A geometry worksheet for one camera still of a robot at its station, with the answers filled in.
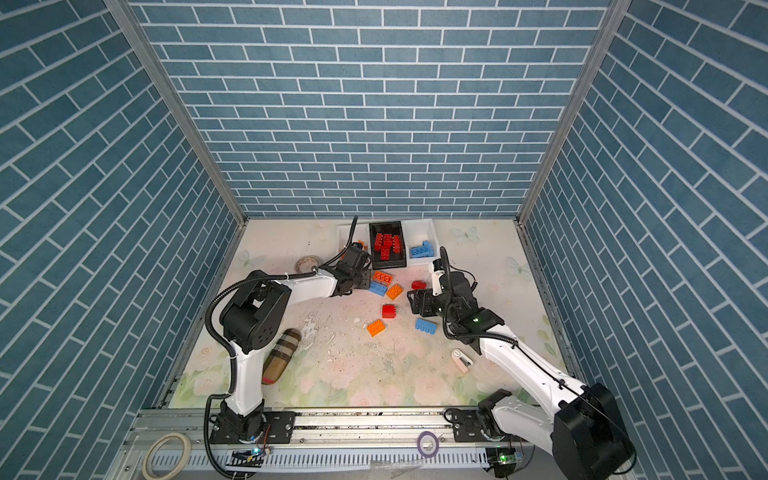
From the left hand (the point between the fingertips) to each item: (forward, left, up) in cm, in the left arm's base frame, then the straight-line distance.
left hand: (371, 277), depth 102 cm
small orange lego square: (-5, -8, 0) cm, 10 cm away
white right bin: (+16, -18, +1) cm, 24 cm away
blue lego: (+9, -17, +3) cm, 19 cm away
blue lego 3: (-19, -18, +2) cm, 26 cm away
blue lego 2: (-5, -2, 0) cm, 5 cm away
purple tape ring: (-47, -19, 0) cm, 51 cm away
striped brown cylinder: (-28, +23, +3) cm, 37 cm away
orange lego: (-19, -3, 0) cm, 19 cm away
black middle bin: (+20, -5, +4) cm, 21 cm away
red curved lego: (-3, -16, -1) cm, 17 cm away
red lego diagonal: (+13, -9, +2) cm, 16 cm away
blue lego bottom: (+9, -20, +4) cm, 22 cm away
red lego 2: (+15, -2, +2) cm, 15 cm away
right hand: (-15, -15, +13) cm, 25 cm away
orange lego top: (-1, -3, +2) cm, 4 cm away
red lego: (+10, -5, +1) cm, 11 cm away
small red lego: (-13, -6, 0) cm, 14 cm away
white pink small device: (-28, -27, 0) cm, 39 cm away
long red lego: (+16, -5, +1) cm, 17 cm away
